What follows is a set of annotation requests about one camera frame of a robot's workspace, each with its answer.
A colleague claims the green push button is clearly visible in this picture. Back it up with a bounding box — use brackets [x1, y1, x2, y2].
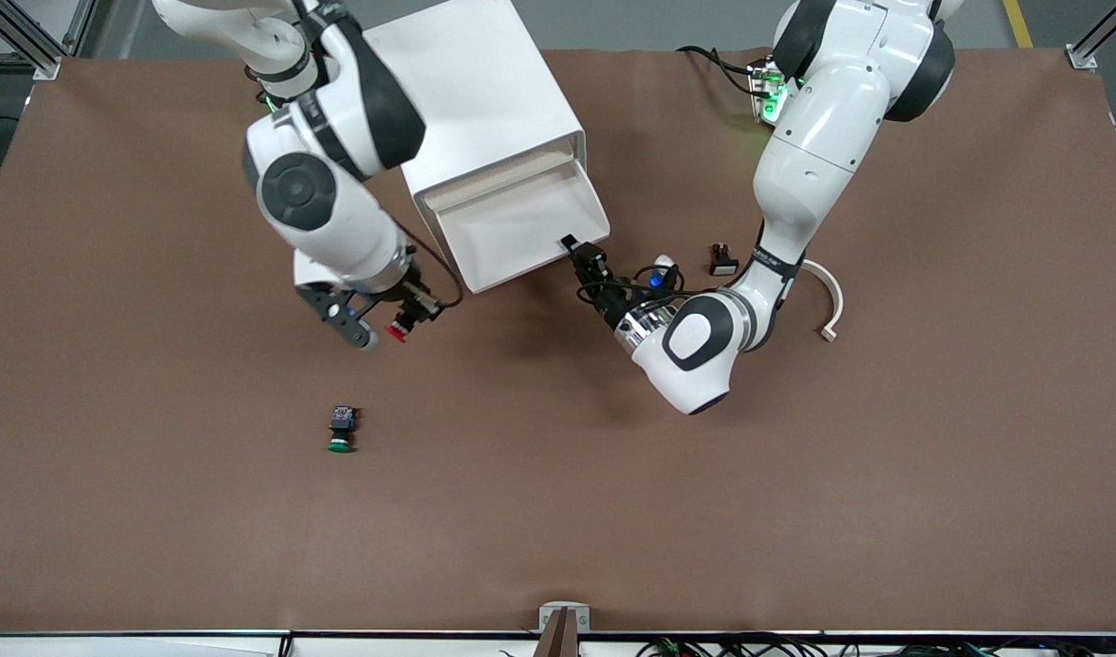
[327, 405, 359, 455]

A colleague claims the brown camera stand post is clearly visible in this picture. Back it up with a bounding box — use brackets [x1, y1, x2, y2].
[532, 609, 582, 657]

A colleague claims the brown table cover sheet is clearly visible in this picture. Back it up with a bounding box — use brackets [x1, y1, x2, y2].
[0, 46, 1116, 636]

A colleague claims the white curved plastic clamp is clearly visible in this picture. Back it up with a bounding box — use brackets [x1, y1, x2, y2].
[799, 258, 846, 345]

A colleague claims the black arm base cable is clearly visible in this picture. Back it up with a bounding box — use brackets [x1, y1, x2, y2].
[675, 43, 761, 98]

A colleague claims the aluminium frame post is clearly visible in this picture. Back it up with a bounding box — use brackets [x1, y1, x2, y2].
[1066, 0, 1116, 71]
[0, 0, 99, 82]

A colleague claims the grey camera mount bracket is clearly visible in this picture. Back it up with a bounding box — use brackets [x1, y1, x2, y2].
[538, 601, 591, 636]

